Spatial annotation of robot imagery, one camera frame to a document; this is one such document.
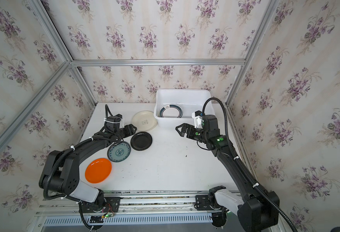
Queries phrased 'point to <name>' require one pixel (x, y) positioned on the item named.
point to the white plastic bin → (190, 100)
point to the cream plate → (144, 121)
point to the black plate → (141, 141)
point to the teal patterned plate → (118, 151)
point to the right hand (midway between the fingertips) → (180, 130)
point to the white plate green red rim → (171, 111)
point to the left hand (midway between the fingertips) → (132, 128)
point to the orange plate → (98, 170)
